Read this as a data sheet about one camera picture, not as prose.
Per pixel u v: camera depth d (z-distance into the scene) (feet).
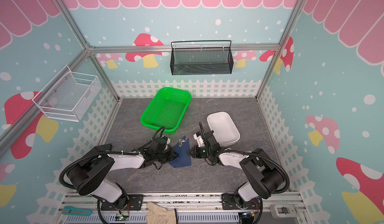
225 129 3.28
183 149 3.01
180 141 3.10
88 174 1.47
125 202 2.26
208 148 2.29
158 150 2.39
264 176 1.45
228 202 2.43
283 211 2.26
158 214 2.34
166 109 3.69
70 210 2.37
